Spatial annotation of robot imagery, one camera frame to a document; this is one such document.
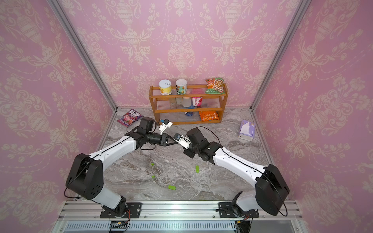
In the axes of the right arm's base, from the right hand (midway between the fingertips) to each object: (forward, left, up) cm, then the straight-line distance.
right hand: (186, 142), depth 82 cm
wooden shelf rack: (+31, +10, -1) cm, 33 cm away
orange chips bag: (+30, -18, -11) cm, 37 cm away
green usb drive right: (-9, -6, -16) cm, 20 cm away
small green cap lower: (-12, +20, -16) cm, 28 cm away
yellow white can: (+28, +10, +18) cm, 35 cm away
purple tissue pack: (+14, -42, -11) cm, 46 cm away
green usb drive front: (-19, +9, -16) cm, 26 cm away
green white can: (+28, +1, +19) cm, 33 cm away
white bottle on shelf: (+31, -2, +3) cm, 31 cm away
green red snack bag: (+28, -19, +17) cm, 38 cm away
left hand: (-1, +5, +2) cm, 5 cm away
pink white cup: (+29, -9, +5) cm, 31 cm away
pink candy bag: (+33, +43, -12) cm, 55 cm away
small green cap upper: (-5, +22, -15) cm, 27 cm away
